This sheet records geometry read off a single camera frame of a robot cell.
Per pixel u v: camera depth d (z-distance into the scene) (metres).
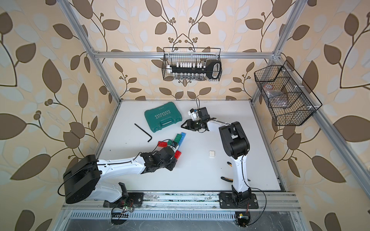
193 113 0.95
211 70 0.85
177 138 0.96
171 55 0.91
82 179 0.42
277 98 0.70
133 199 0.74
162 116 1.05
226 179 0.81
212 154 0.89
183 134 0.99
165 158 0.65
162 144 0.94
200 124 0.81
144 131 1.02
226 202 0.73
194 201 0.75
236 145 0.56
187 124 0.92
